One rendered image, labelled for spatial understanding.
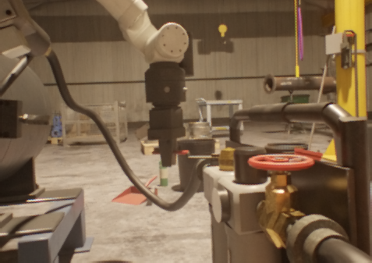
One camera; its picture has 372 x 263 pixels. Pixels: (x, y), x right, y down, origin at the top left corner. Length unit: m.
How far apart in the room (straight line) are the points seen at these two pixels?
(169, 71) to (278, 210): 0.36
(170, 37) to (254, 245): 0.40
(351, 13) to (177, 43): 3.21
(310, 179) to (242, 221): 0.10
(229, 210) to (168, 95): 0.28
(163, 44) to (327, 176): 0.38
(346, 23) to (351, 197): 3.40
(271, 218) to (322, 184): 0.07
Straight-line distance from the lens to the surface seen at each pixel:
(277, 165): 0.33
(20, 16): 0.60
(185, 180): 2.18
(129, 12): 0.63
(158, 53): 0.61
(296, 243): 0.31
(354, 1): 3.76
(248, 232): 0.42
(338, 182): 0.35
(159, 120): 0.60
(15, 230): 1.00
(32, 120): 0.66
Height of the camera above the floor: 0.56
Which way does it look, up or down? 1 degrees down
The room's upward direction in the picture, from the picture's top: 3 degrees counter-clockwise
